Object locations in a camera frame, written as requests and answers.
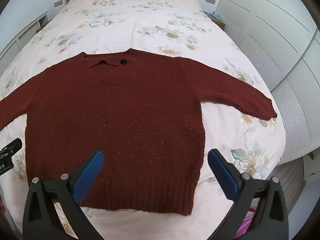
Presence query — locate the white slatted cabinet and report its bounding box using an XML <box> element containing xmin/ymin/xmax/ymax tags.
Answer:
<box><xmin>0</xmin><ymin>11</ymin><xmax>49</xmax><ymax>78</ymax></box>

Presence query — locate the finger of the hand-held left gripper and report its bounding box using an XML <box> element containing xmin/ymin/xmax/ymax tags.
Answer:
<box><xmin>0</xmin><ymin>138</ymin><xmax>23</xmax><ymax>158</ymax></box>

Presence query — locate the pink striped cloth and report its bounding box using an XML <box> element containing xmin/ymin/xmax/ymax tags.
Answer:
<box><xmin>234</xmin><ymin>204</ymin><xmax>261</xmax><ymax>240</ymax></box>

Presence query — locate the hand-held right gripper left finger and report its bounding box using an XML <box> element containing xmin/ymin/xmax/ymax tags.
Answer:
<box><xmin>22</xmin><ymin>150</ymin><xmax>105</xmax><ymax>240</ymax></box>

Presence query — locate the dark red knitted sweater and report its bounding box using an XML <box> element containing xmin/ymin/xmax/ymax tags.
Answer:
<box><xmin>0</xmin><ymin>48</ymin><xmax>278</xmax><ymax>217</ymax></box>

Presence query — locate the wooden nightstand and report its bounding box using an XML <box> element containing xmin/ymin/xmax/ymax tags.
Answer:
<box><xmin>203</xmin><ymin>10</ymin><xmax>227</xmax><ymax>31</ymax></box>

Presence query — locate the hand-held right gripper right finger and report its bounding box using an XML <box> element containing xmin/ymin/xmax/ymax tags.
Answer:
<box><xmin>208</xmin><ymin>149</ymin><xmax>290</xmax><ymax>240</ymax></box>

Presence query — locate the floral white bed blanket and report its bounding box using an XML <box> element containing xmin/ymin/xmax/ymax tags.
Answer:
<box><xmin>0</xmin><ymin>0</ymin><xmax>287</xmax><ymax>240</ymax></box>

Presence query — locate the white wardrobe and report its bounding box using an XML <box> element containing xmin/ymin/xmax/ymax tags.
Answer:
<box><xmin>216</xmin><ymin>0</ymin><xmax>320</xmax><ymax>166</ymax></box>

